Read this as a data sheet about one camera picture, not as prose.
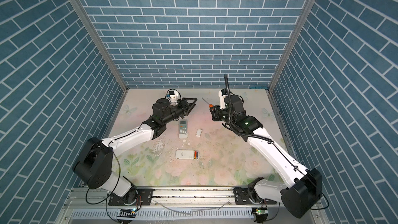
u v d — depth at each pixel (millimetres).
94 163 438
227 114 552
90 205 718
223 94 664
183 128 964
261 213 735
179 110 713
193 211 707
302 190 376
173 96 767
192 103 746
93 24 864
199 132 963
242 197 733
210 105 776
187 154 866
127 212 722
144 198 737
